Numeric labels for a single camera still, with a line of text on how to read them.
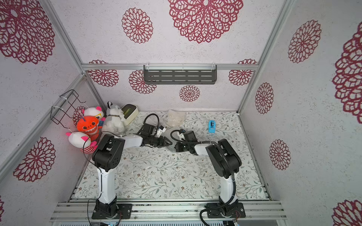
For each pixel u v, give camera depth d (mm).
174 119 1099
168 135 949
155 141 893
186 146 847
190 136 802
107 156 553
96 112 941
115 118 999
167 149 970
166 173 876
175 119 1097
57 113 727
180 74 923
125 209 762
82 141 796
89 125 893
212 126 1080
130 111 1135
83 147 856
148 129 849
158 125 945
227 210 638
